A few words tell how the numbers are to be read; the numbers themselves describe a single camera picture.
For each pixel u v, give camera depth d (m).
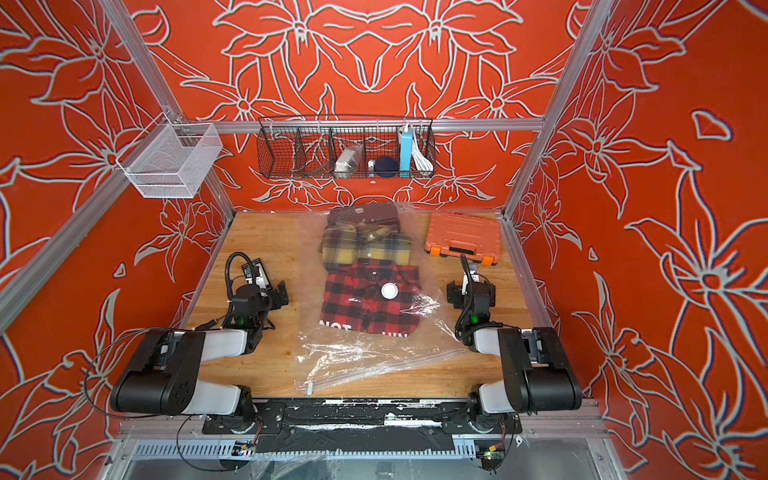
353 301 0.90
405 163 0.89
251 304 0.71
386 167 0.95
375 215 1.15
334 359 0.81
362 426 0.73
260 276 0.82
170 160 0.92
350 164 0.92
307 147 1.01
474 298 0.69
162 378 0.44
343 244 1.04
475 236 1.04
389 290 0.93
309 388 0.77
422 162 0.91
